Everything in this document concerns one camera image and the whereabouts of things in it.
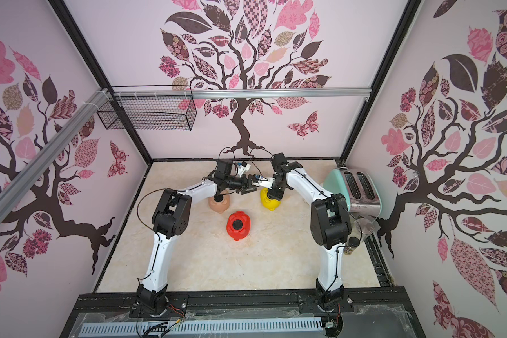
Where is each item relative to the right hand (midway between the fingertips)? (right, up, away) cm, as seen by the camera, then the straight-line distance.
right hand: (275, 187), depth 96 cm
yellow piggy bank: (-3, -7, -2) cm, 8 cm away
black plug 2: (-17, -15, -10) cm, 25 cm away
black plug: (-26, -4, -3) cm, 27 cm away
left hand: (-7, 0, +1) cm, 7 cm away
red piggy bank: (-16, -19, -12) cm, 27 cm away
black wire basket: (-57, +37, -1) cm, 68 cm away
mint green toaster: (+35, -1, -10) cm, 36 cm away
